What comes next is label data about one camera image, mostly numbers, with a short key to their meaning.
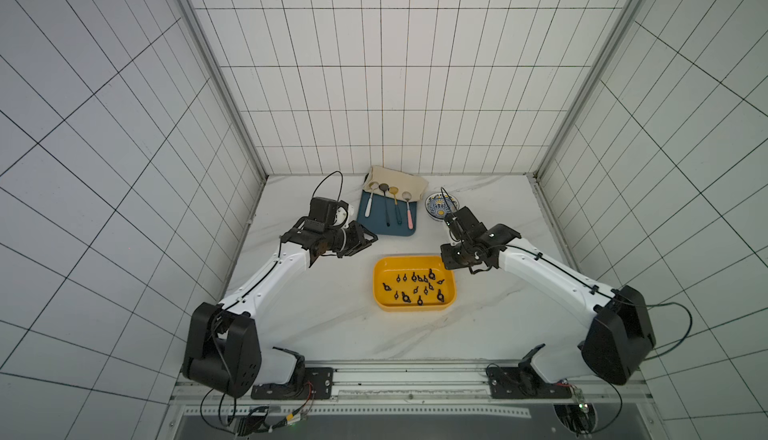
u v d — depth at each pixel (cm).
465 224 64
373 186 114
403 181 119
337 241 71
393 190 114
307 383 72
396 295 88
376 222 107
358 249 73
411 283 90
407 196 113
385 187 115
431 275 92
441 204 107
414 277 92
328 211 66
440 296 87
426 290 88
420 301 86
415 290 88
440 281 90
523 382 66
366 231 78
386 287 90
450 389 72
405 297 87
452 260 73
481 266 66
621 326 42
